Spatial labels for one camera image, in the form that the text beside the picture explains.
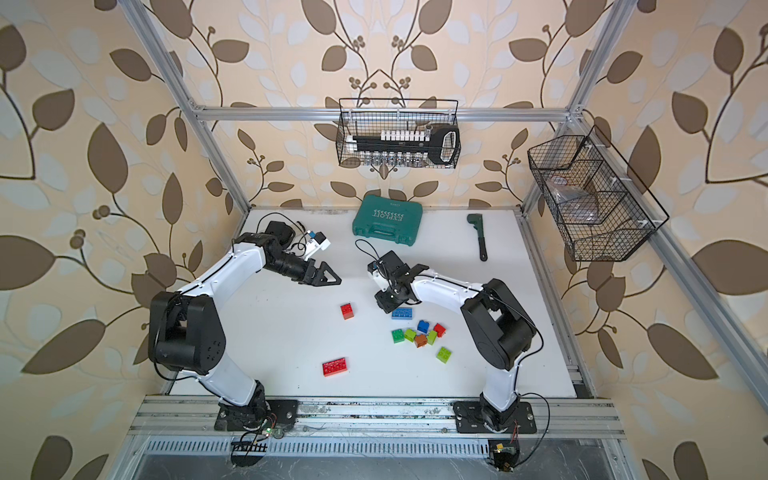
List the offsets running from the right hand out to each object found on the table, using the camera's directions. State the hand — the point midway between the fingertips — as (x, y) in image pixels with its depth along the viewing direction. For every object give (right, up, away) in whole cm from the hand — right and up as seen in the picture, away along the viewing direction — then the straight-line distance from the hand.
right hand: (385, 299), depth 92 cm
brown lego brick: (+11, -10, -6) cm, 16 cm away
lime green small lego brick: (+17, -14, -9) cm, 23 cm away
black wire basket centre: (-12, +56, +4) cm, 57 cm away
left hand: (-16, +8, -9) cm, 20 cm away
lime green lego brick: (+7, -9, -6) cm, 13 cm away
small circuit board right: (+30, -33, -20) cm, 49 cm away
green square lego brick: (+4, -9, -6) cm, 12 cm away
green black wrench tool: (+35, +27, +24) cm, 50 cm away
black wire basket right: (+55, +26, -19) cm, 64 cm away
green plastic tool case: (+1, +26, +20) cm, 33 cm away
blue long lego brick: (+5, -4, -1) cm, 7 cm away
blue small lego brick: (+12, -7, -4) cm, 14 cm away
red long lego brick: (-14, -17, -10) cm, 24 cm away
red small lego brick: (-11, -3, -3) cm, 12 cm away
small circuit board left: (-31, -31, -24) cm, 50 cm away
